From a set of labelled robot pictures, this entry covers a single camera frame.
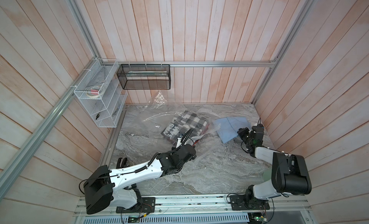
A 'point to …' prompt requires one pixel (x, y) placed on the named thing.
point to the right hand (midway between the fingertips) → (238, 126)
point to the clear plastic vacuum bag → (213, 144)
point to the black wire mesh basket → (144, 76)
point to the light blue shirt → (227, 127)
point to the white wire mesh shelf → (106, 110)
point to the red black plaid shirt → (196, 141)
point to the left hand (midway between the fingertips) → (185, 148)
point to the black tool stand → (121, 163)
